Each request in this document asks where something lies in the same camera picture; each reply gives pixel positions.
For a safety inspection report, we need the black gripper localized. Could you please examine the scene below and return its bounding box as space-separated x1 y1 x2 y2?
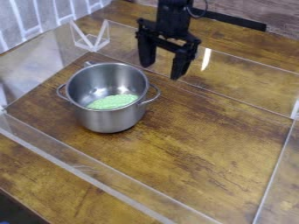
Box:
137 0 202 80

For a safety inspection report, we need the green textured object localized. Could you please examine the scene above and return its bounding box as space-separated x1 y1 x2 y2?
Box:
87 94 138 109

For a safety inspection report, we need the silver metal pot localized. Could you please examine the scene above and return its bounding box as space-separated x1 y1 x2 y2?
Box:
56 61 162 133

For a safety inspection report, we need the black cable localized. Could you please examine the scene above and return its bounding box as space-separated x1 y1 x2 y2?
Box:
186 0 210 19

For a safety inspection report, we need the black wall strip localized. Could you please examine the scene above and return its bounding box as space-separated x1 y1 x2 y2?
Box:
191 8 267 32

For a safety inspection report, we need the clear acrylic corner bracket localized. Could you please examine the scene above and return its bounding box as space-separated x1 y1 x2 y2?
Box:
70 20 110 53

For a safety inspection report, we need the clear acrylic barrier wall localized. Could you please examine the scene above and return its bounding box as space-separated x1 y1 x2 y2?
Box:
0 17 299 224

